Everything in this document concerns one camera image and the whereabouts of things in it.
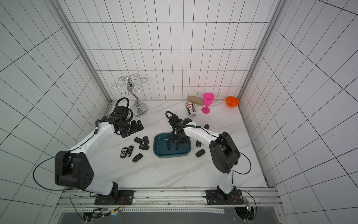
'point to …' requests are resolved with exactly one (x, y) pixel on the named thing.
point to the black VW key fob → (198, 143)
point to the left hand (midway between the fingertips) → (136, 132)
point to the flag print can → (190, 108)
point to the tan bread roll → (196, 100)
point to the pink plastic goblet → (208, 98)
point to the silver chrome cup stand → (134, 83)
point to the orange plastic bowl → (232, 101)
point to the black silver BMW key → (123, 152)
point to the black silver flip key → (130, 150)
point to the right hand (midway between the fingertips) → (175, 138)
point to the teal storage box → (160, 146)
